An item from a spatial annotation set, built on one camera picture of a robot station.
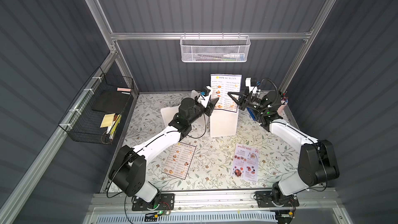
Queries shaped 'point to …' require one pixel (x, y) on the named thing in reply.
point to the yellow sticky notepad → (108, 120)
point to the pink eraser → (124, 89)
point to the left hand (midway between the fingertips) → (214, 95)
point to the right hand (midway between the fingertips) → (231, 94)
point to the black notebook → (111, 101)
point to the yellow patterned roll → (115, 127)
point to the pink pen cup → (281, 110)
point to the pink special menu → (245, 164)
